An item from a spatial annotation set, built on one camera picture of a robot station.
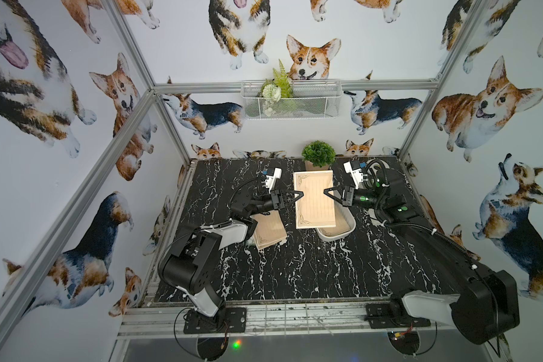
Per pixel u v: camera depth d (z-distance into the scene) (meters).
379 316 0.73
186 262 0.47
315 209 0.73
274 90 0.82
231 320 0.73
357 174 0.69
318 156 1.00
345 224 0.95
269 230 0.95
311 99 0.87
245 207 0.65
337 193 0.72
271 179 0.74
